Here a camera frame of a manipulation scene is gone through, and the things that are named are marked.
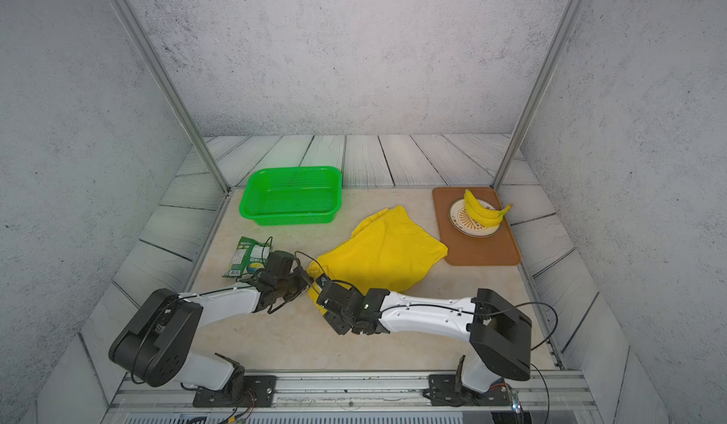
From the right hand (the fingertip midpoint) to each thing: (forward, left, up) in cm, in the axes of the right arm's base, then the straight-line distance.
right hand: (341, 309), depth 79 cm
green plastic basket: (+48, +25, -5) cm, 55 cm away
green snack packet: (+19, +33, -5) cm, 39 cm away
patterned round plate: (+35, -44, -9) cm, 57 cm away
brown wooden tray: (+26, -53, -9) cm, 59 cm away
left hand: (+12, +9, -6) cm, 16 cm away
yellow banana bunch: (+37, -48, -4) cm, 61 cm away
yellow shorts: (+23, -13, -6) cm, 27 cm away
